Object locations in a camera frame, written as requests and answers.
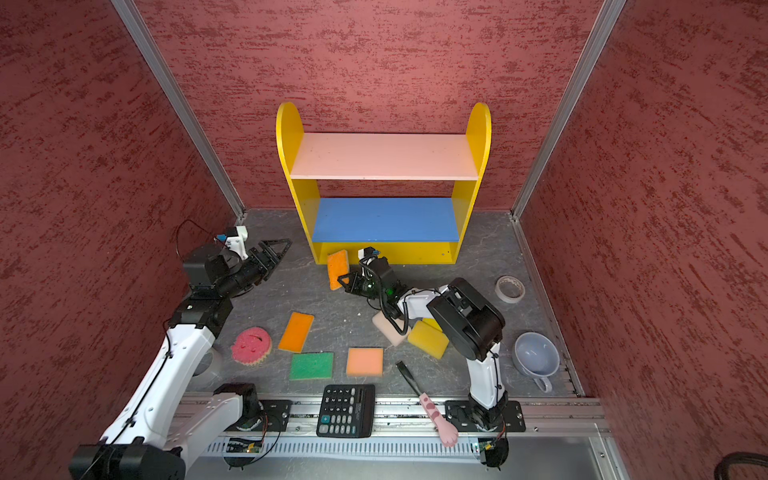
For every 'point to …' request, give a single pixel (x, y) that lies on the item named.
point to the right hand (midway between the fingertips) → (336, 283)
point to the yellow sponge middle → (428, 338)
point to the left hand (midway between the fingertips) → (289, 253)
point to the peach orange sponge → (365, 362)
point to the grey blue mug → (536, 356)
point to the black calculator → (347, 411)
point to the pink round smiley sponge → (251, 346)
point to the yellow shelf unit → (404, 197)
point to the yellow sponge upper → (432, 322)
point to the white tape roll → (509, 288)
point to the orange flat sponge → (296, 332)
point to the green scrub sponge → (307, 366)
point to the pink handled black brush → (447, 431)
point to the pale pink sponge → (390, 332)
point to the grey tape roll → (203, 364)
